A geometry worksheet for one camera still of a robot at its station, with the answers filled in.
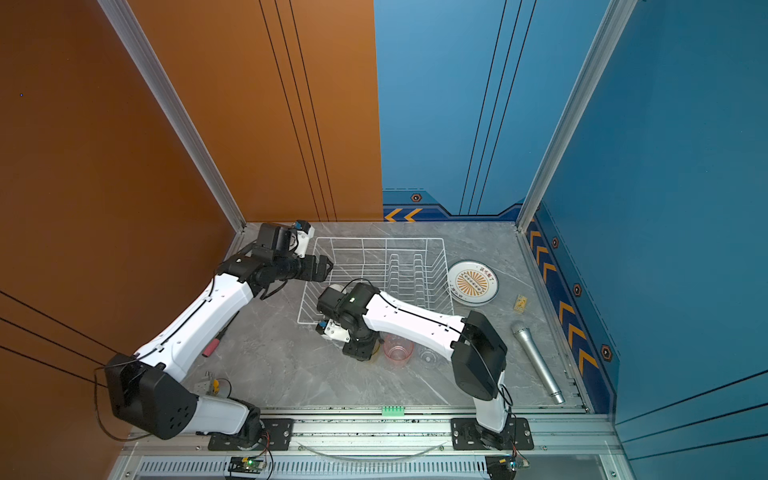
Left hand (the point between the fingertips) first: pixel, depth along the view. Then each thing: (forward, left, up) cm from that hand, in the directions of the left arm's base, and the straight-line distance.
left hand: (318, 259), depth 82 cm
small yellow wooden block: (-1, -62, -21) cm, 65 cm away
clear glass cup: (-19, -31, -21) cm, 42 cm away
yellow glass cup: (-24, -17, -5) cm, 30 cm away
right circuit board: (-44, -47, -22) cm, 68 cm away
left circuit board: (-44, +14, -24) cm, 52 cm away
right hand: (-20, -12, -12) cm, 26 cm away
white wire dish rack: (+8, -27, -14) cm, 32 cm away
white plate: (+6, -47, -19) cm, 51 cm away
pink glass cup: (-17, -22, -21) cm, 35 cm away
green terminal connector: (-33, -21, -22) cm, 45 cm away
